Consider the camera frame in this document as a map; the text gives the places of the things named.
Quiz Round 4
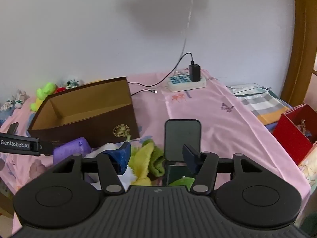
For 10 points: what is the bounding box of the blue cloth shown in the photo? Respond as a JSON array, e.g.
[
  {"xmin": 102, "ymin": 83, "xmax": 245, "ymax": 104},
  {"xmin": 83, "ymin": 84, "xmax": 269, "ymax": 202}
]
[{"xmin": 0, "ymin": 109, "xmax": 11, "ymax": 125}]

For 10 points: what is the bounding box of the pink bed sheet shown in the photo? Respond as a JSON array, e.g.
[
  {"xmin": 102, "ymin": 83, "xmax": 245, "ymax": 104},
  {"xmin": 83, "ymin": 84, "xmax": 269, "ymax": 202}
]
[{"xmin": 0, "ymin": 69, "xmax": 311, "ymax": 231}]

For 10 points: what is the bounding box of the plain cardboard carton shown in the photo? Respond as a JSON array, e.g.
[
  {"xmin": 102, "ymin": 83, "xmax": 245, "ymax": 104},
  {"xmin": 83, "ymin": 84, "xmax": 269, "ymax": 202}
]
[{"xmin": 0, "ymin": 176, "xmax": 16, "ymax": 220}]

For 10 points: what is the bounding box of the cream printed cloth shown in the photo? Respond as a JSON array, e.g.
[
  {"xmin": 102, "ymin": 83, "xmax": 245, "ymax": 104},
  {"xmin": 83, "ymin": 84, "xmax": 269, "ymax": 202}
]
[{"xmin": 298, "ymin": 144, "xmax": 317, "ymax": 187}]

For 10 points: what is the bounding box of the red box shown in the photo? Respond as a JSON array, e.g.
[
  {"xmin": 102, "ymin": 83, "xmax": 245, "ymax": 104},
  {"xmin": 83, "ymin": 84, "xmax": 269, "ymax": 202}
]
[{"xmin": 272, "ymin": 104, "xmax": 317, "ymax": 165}]

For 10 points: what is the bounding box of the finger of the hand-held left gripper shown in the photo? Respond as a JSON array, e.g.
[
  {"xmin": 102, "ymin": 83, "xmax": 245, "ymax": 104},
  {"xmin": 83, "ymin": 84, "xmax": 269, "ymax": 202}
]
[{"xmin": 38, "ymin": 139, "xmax": 54, "ymax": 156}]

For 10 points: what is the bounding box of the yellow plush cloth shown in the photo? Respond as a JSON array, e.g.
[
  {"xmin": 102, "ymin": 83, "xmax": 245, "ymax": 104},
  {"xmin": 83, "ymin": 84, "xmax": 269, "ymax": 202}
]
[{"xmin": 127, "ymin": 142, "xmax": 155, "ymax": 186}]

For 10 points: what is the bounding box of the white power strip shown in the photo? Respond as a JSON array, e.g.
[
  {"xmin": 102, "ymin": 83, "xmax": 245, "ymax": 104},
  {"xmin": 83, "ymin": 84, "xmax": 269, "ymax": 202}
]
[{"xmin": 167, "ymin": 70, "xmax": 207, "ymax": 92}]

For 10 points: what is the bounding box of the bright green plush toy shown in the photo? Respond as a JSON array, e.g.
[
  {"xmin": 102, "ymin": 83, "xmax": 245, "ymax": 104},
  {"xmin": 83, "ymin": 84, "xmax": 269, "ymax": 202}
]
[{"xmin": 168, "ymin": 176, "xmax": 196, "ymax": 187}]

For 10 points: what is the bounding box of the small beige doll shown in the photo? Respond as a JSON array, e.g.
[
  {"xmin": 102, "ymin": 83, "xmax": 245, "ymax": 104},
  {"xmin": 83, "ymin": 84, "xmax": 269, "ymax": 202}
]
[
  {"xmin": 0, "ymin": 100, "xmax": 14, "ymax": 112},
  {"xmin": 13, "ymin": 89, "xmax": 28, "ymax": 108}
]

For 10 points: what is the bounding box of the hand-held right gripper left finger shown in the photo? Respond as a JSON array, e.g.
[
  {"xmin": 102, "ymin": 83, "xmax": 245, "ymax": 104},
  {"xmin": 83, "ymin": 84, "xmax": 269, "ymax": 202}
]
[{"xmin": 53, "ymin": 141, "xmax": 132, "ymax": 195}]

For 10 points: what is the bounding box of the black charger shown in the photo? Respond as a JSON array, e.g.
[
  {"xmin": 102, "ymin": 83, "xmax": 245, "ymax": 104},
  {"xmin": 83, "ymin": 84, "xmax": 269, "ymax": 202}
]
[{"xmin": 189, "ymin": 61, "xmax": 201, "ymax": 83}]

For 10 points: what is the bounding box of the green and yellow frog plush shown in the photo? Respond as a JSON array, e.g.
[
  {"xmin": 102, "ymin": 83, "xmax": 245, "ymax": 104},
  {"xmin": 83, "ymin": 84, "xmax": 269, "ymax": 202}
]
[{"xmin": 30, "ymin": 82, "xmax": 56, "ymax": 112}]

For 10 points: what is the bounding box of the small trinket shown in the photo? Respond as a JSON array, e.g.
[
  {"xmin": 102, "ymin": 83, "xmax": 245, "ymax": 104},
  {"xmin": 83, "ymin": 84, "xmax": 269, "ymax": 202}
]
[{"xmin": 297, "ymin": 120, "xmax": 312, "ymax": 137}]

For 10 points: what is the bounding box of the small panda plush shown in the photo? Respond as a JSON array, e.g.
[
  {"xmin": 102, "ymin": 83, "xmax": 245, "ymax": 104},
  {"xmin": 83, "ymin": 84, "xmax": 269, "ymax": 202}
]
[{"xmin": 65, "ymin": 79, "xmax": 81, "ymax": 90}]

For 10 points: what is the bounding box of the brown cardboard box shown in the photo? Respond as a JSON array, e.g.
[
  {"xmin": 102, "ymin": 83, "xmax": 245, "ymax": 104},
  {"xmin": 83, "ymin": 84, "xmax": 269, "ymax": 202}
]
[{"xmin": 27, "ymin": 76, "xmax": 140, "ymax": 149}]

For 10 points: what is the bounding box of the folded plaid cloth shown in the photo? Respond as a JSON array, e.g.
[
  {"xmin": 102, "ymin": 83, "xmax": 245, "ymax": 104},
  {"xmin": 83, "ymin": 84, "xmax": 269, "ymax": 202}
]
[{"xmin": 226, "ymin": 82, "xmax": 295, "ymax": 126}]

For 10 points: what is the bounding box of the white plush toy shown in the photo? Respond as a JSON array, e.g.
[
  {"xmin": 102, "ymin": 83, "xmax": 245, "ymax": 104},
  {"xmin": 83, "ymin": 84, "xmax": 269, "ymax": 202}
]
[{"xmin": 84, "ymin": 142, "xmax": 139, "ymax": 191}]

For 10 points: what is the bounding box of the wooden bed frame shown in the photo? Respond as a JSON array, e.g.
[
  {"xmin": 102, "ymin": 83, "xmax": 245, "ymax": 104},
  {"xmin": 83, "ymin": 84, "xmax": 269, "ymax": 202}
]
[{"xmin": 280, "ymin": 0, "xmax": 317, "ymax": 109}]

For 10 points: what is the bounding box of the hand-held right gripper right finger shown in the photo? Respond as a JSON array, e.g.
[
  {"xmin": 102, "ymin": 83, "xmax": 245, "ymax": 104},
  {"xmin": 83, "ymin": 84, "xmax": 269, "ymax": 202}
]
[{"xmin": 182, "ymin": 144, "xmax": 263, "ymax": 195}]

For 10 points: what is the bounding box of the black charging cable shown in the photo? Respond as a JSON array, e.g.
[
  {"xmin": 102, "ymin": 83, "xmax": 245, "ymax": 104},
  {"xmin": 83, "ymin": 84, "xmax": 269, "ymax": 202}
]
[{"xmin": 130, "ymin": 53, "xmax": 194, "ymax": 96}]

